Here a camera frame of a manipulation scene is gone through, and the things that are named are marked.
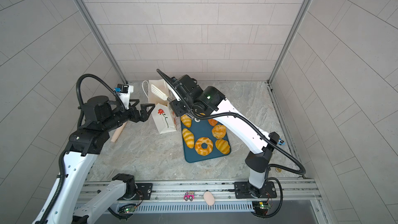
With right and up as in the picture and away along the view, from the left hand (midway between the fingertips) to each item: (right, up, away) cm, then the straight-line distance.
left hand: (149, 102), depth 64 cm
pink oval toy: (+25, -43, +5) cm, 50 cm away
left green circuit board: (-9, -46, +1) cm, 46 cm away
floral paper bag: (+1, -7, +16) cm, 17 cm away
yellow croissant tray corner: (+32, -24, +17) cm, 44 cm away
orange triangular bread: (+27, -14, +29) cm, 42 cm away
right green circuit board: (+50, -47, +4) cm, 68 cm away
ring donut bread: (+20, -26, +19) cm, 38 cm away
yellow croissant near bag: (+12, -13, +28) cm, 33 cm away
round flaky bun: (+31, -18, +23) cm, 43 cm away
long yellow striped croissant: (+14, -21, +21) cm, 33 cm away
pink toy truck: (+16, -42, +4) cm, 45 cm away
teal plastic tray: (+21, -17, +26) cm, 37 cm away
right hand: (+10, -2, +3) cm, 11 cm away
